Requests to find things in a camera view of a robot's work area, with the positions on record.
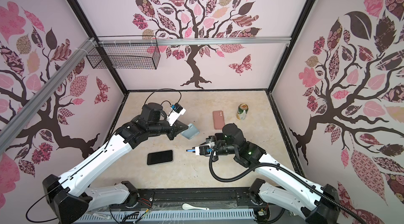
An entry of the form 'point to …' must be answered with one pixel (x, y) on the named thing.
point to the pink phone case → (219, 120)
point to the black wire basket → (129, 52)
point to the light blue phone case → (191, 132)
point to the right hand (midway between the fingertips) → (194, 144)
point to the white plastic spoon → (187, 206)
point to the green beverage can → (242, 110)
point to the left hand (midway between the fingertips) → (185, 129)
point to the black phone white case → (159, 158)
